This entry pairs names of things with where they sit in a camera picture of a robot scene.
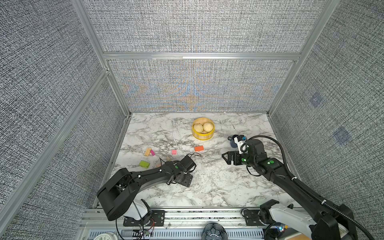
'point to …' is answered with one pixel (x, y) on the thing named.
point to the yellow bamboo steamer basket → (204, 135)
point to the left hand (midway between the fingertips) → (185, 180)
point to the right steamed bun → (208, 126)
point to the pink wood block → (174, 152)
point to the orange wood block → (198, 148)
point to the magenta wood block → (152, 152)
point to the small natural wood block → (168, 158)
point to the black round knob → (214, 231)
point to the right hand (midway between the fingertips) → (229, 153)
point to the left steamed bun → (198, 127)
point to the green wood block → (144, 164)
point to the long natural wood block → (147, 152)
